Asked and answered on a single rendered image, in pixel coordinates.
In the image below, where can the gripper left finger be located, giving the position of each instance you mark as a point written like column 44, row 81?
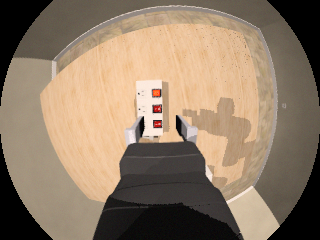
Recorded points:
column 133, row 134

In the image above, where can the white power strip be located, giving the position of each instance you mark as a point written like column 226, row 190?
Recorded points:
column 149, row 105

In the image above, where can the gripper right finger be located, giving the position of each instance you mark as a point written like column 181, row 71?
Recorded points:
column 185, row 130

